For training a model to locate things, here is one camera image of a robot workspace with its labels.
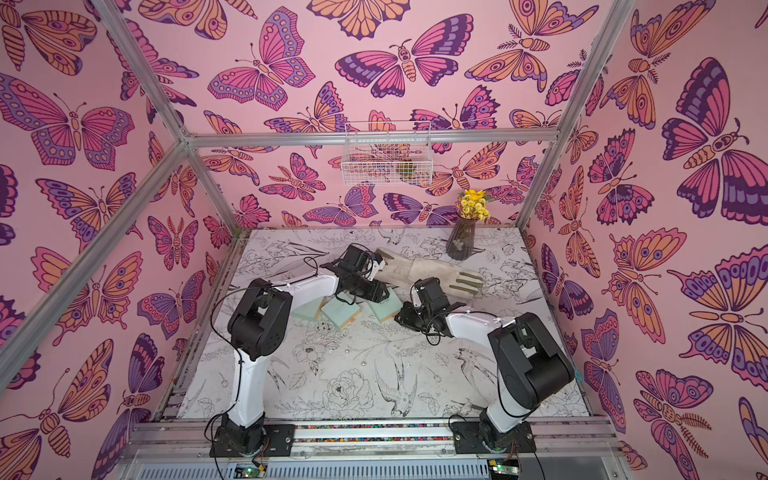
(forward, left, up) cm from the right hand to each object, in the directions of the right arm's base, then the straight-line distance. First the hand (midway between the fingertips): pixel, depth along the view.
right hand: (397, 315), depth 91 cm
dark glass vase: (+27, -22, +3) cm, 35 cm away
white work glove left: (+20, +1, -3) cm, 20 cm away
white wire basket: (+42, +4, +30) cm, 51 cm away
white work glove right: (+15, -19, -3) cm, 24 cm away
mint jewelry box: (+2, +18, -2) cm, 18 cm away
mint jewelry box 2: (+3, +3, -1) cm, 5 cm away
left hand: (+10, +4, -2) cm, 10 cm away
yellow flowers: (+28, -23, +20) cm, 41 cm away
